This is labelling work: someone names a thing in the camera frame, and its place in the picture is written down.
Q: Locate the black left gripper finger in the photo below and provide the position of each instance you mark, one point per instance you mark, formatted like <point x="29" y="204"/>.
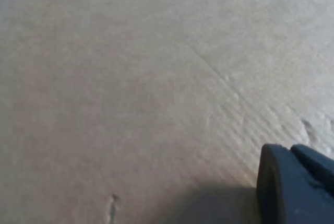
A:
<point x="294" y="185"/>

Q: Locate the brown cardboard shoebox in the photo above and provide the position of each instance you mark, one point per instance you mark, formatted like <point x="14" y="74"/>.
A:
<point x="155" y="111"/>

